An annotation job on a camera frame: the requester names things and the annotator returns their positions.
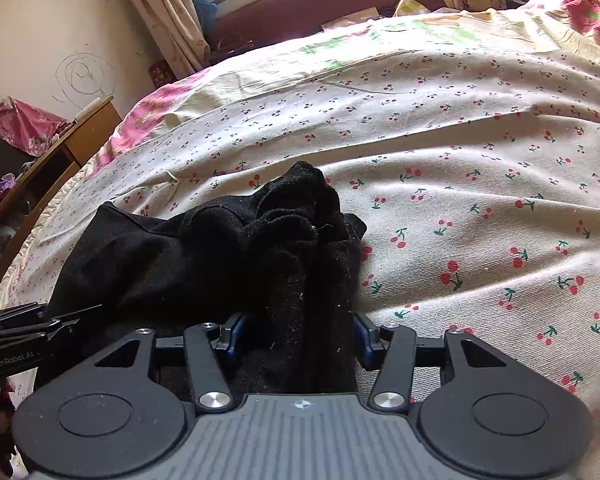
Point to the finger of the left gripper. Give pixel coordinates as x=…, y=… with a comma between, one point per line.
x=41, y=331
x=25, y=314

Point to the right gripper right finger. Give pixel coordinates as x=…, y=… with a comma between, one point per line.
x=473, y=411

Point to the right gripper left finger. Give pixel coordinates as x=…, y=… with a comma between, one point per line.
x=125, y=412

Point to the black pants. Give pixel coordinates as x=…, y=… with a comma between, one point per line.
x=285, y=257

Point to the wooden bedside cabinet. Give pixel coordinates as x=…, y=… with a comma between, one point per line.
x=38, y=185

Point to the pink floral cloth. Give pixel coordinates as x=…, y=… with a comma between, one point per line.
x=29, y=128

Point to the cherry print bed sheet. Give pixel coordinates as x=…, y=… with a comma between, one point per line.
x=469, y=144

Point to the beige floral curtain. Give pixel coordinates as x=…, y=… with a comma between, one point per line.
x=176, y=29

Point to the maroon sofa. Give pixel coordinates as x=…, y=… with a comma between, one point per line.
x=264, y=22

